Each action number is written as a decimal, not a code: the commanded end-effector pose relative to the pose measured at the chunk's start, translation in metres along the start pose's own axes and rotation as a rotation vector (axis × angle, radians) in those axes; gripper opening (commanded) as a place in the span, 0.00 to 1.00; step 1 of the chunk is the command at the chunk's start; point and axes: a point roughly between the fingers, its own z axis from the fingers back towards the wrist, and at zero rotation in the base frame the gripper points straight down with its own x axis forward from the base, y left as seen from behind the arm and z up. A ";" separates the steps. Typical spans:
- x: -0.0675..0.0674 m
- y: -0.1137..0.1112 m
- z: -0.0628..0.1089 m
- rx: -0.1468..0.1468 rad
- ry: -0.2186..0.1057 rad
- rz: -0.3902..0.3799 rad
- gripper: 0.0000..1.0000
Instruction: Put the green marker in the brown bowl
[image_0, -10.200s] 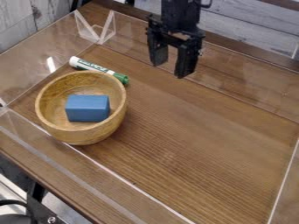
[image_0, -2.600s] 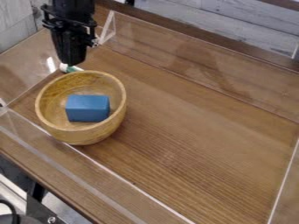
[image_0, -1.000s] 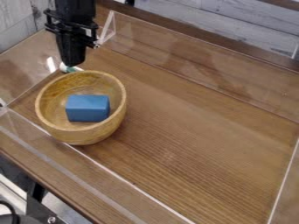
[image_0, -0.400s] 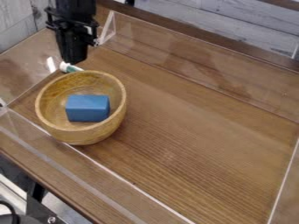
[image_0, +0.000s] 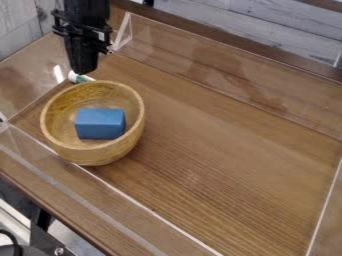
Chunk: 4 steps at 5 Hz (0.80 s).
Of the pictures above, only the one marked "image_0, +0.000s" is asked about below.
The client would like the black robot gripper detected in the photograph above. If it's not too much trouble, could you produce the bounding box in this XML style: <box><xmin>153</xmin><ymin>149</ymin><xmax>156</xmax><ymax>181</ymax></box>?
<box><xmin>50</xmin><ymin>0</ymin><xmax>112</xmax><ymax>74</ymax></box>

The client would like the green white marker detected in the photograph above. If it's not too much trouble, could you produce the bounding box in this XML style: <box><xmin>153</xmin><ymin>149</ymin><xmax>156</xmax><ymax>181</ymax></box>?
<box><xmin>68</xmin><ymin>71</ymin><xmax>93</xmax><ymax>83</ymax></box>

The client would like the brown wooden bowl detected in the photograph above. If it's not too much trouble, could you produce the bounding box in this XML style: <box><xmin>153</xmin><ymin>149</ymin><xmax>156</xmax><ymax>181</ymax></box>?
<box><xmin>40</xmin><ymin>81</ymin><xmax>145</xmax><ymax>166</ymax></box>

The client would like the blue rectangular block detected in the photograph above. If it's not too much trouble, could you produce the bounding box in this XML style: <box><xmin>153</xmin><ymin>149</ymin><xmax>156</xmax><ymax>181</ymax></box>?
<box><xmin>74</xmin><ymin>108</ymin><xmax>125</xmax><ymax>140</ymax></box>

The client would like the clear acrylic corner bracket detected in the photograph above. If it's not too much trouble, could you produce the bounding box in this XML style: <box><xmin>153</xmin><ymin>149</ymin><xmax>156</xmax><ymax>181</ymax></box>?
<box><xmin>109</xmin><ymin>12</ymin><xmax>132</xmax><ymax>52</ymax></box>

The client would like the clear acrylic tray wall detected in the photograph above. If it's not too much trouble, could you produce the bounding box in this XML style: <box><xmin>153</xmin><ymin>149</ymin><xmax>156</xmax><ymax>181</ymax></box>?
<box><xmin>0</xmin><ymin>122</ymin><xmax>166</xmax><ymax>256</ymax></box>

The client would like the black cable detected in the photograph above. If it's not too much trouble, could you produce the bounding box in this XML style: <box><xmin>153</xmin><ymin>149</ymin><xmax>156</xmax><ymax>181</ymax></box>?
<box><xmin>0</xmin><ymin>227</ymin><xmax>24</xmax><ymax>256</ymax></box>

